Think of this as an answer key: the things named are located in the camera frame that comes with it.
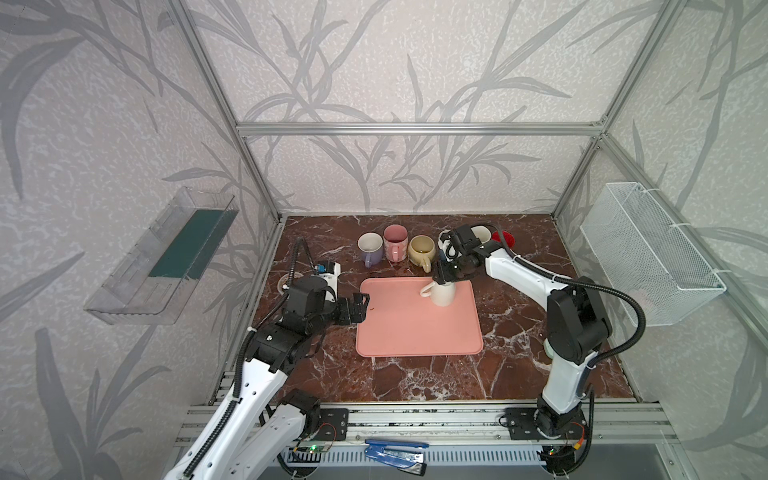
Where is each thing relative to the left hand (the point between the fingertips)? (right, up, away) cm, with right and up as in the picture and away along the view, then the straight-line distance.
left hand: (359, 289), depth 73 cm
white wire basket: (+63, +10, -9) cm, 64 cm away
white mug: (+23, -5, +17) cm, 29 cm away
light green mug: (+34, +15, +13) cm, 39 cm away
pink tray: (+10, -13, +18) cm, 25 cm away
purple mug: (-1, +10, +34) cm, 35 cm away
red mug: (+49, +13, +32) cm, 60 cm away
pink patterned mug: (+8, +13, +29) cm, 33 cm away
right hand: (+23, +4, +20) cm, 31 cm away
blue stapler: (+11, -38, -5) cm, 40 cm away
